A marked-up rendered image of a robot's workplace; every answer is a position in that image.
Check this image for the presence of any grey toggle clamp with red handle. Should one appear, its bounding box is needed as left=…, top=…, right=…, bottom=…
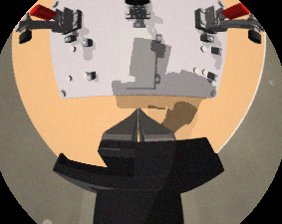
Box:
left=15, top=4, right=82, bottom=44

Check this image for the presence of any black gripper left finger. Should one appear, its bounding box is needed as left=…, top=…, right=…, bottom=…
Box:
left=101, top=109, right=139, bottom=141

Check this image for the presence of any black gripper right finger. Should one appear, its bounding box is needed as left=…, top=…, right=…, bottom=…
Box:
left=139, top=109, right=176, bottom=141

